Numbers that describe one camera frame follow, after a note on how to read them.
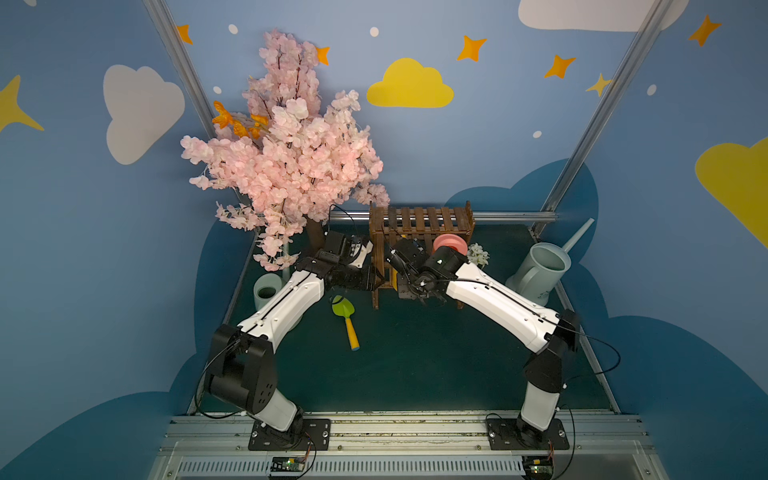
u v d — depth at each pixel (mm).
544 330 454
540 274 843
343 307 957
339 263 660
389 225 860
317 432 750
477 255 957
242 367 433
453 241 819
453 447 745
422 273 544
